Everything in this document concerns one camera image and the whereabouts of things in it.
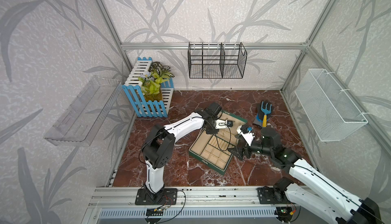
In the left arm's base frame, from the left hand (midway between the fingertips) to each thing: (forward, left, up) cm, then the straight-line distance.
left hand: (215, 125), depth 91 cm
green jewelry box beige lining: (-14, +2, -4) cm, 15 cm away
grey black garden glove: (+7, -30, -8) cm, 32 cm away
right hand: (-15, -7, +9) cm, 19 cm away
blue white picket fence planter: (+12, +40, 0) cm, 42 cm away
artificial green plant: (+19, +39, +18) cm, 47 cm away
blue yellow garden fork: (+14, -36, -6) cm, 39 cm away
